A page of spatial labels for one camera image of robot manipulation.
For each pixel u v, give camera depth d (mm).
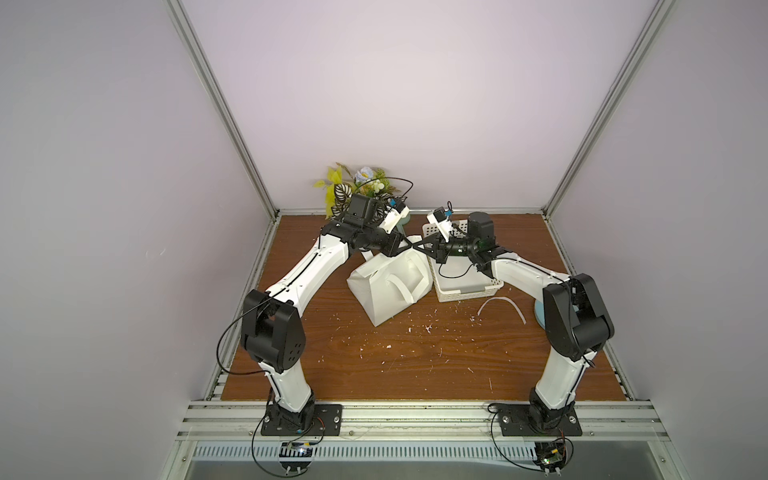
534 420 652
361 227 656
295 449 715
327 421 729
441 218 771
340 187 897
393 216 743
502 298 935
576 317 488
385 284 774
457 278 812
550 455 697
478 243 726
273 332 457
